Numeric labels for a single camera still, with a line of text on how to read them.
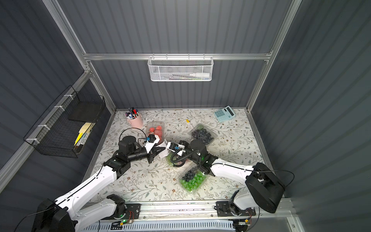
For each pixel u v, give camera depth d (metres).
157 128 1.03
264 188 0.43
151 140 0.64
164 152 0.77
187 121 1.12
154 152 0.68
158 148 0.72
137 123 1.03
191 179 0.79
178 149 0.62
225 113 1.15
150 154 0.66
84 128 0.75
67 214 0.40
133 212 0.72
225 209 0.74
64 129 0.73
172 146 0.62
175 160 0.51
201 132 0.99
